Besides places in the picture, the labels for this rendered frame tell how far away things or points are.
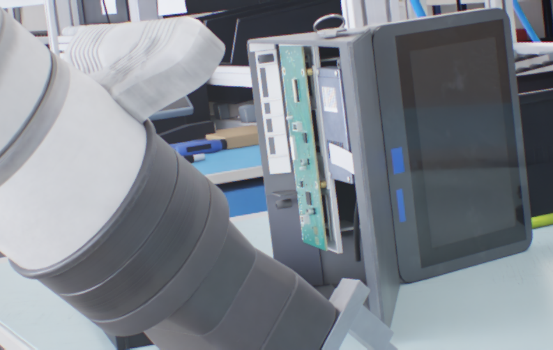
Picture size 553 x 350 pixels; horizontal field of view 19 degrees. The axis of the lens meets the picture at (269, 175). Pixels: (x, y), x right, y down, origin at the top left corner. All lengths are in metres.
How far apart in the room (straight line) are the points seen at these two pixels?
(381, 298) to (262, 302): 0.47
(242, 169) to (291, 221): 1.51
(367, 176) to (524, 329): 0.15
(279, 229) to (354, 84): 0.27
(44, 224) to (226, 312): 0.09
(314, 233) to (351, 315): 0.59
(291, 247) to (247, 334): 0.69
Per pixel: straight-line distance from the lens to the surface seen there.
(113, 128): 0.63
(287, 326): 0.68
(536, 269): 1.35
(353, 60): 1.12
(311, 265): 1.36
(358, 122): 1.13
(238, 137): 3.21
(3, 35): 0.62
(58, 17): 4.97
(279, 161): 1.35
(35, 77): 0.62
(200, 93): 3.54
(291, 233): 1.36
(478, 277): 1.34
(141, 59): 0.65
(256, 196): 2.89
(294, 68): 1.28
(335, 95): 1.22
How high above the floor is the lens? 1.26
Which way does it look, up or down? 7 degrees down
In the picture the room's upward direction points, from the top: 7 degrees counter-clockwise
